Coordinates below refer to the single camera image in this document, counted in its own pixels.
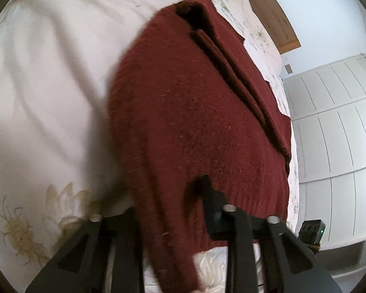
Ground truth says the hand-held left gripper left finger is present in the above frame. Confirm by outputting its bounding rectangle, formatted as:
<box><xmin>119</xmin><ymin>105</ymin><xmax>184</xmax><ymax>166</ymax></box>
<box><xmin>24</xmin><ymin>213</ymin><xmax>144</xmax><ymax>293</ymax></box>

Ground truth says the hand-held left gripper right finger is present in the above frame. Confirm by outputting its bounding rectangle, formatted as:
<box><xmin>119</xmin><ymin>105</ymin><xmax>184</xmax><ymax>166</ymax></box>
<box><xmin>201</xmin><ymin>175</ymin><xmax>343</xmax><ymax>293</ymax></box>

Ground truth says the dark red knit sweater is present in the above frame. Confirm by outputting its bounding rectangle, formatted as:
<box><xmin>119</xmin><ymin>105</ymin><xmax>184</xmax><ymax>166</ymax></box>
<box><xmin>107</xmin><ymin>0</ymin><xmax>293</xmax><ymax>292</ymax></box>

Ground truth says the white panelled wardrobe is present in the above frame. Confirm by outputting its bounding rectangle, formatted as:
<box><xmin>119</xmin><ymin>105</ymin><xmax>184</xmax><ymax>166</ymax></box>
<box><xmin>281</xmin><ymin>52</ymin><xmax>366</xmax><ymax>283</ymax></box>

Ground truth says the white floral bed sheet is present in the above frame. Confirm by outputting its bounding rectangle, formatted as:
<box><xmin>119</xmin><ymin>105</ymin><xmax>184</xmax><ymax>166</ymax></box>
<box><xmin>0</xmin><ymin>0</ymin><xmax>302</xmax><ymax>293</ymax></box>

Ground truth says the wooden headboard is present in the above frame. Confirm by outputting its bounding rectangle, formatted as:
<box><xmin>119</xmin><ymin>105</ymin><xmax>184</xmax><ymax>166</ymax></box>
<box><xmin>238</xmin><ymin>0</ymin><xmax>302</xmax><ymax>55</ymax></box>

